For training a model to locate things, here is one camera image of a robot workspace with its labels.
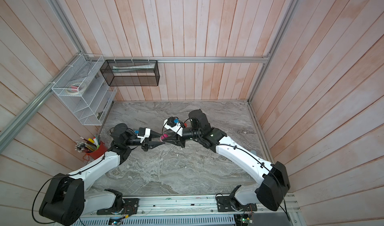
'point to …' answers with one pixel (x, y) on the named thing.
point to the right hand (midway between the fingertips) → (164, 135)
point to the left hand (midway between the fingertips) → (164, 139)
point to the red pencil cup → (99, 152)
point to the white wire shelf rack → (91, 106)
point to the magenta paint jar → (161, 138)
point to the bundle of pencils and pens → (89, 145)
